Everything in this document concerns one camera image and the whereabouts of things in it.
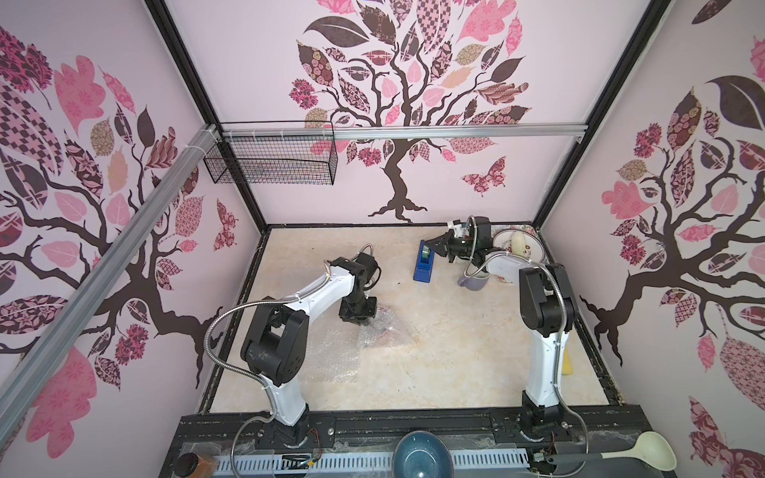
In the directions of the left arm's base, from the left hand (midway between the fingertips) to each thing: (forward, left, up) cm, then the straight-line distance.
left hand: (366, 327), depth 86 cm
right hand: (+26, -19, +9) cm, 34 cm away
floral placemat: (+46, -64, -5) cm, 79 cm away
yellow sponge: (-11, -58, -5) cm, 59 cm away
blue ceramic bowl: (-31, -15, -5) cm, 34 cm away
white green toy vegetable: (+35, -56, -2) cm, 66 cm away
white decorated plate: (+34, -63, -4) cm, 71 cm away
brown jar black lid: (-33, +40, -5) cm, 52 cm away
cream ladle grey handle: (-30, -70, -5) cm, 77 cm away
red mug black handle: (-4, -7, +1) cm, 8 cm away
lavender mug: (+18, -36, -4) cm, 41 cm away
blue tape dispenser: (+25, -20, -2) cm, 32 cm away
